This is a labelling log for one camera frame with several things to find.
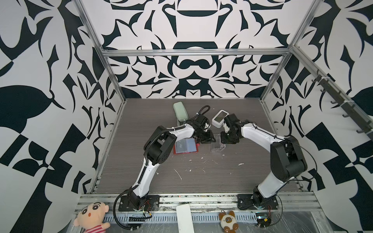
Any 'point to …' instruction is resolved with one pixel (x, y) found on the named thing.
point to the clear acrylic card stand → (217, 146)
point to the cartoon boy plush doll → (90, 218)
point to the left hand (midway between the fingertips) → (213, 138)
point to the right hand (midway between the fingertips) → (223, 138)
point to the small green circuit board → (263, 220)
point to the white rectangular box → (184, 220)
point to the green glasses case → (180, 110)
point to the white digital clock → (217, 120)
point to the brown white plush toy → (228, 222)
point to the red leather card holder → (185, 145)
